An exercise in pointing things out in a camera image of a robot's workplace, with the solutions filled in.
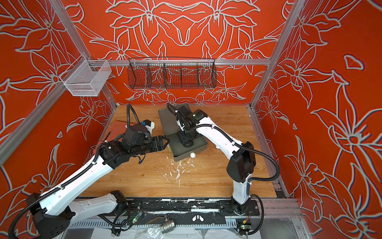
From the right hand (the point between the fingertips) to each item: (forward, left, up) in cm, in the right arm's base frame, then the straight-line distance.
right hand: (184, 137), depth 80 cm
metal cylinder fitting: (-39, +6, -14) cm, 42 cm away
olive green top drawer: (-8, +2, -1) cm, 9 cm away
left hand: (-7, +8, +8) cm, 13 cm away
